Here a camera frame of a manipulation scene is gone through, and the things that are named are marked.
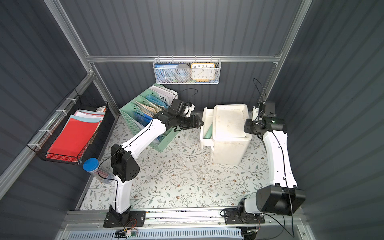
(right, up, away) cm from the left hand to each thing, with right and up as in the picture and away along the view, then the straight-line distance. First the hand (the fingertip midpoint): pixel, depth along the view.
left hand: (199, 123), depth 83 cm
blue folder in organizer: (-33, +2, +7) cm, 34 cm away
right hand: (+28, -2, -7) cm, 29 cm away
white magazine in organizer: (-20, +19, +13) cm, 31 cm away
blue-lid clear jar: (-52, -21, -11) cm, 57 cm away
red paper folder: (-62, -8, -12) cm, 63 cm away
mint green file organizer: (-34, 0, -2) cm, 34 cm away
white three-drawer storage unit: (+16, -10, -8) cm, 20 cm away
